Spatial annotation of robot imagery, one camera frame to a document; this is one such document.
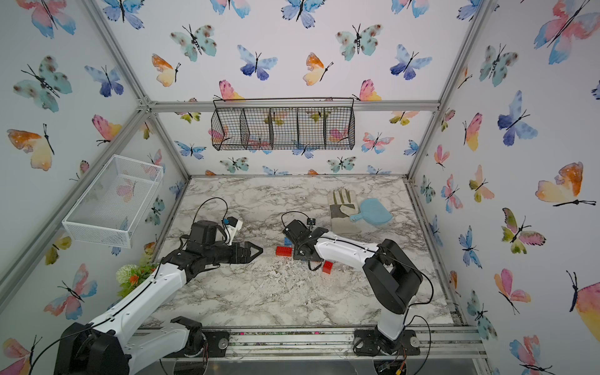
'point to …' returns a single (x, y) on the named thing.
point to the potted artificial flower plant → (128, 276)
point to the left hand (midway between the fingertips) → (256, 249)
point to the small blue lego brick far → (287, 241)
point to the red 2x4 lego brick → (282, 251)
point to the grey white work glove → (344, 204)
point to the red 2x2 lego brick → (327, 267)
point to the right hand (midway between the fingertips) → (306, 250)
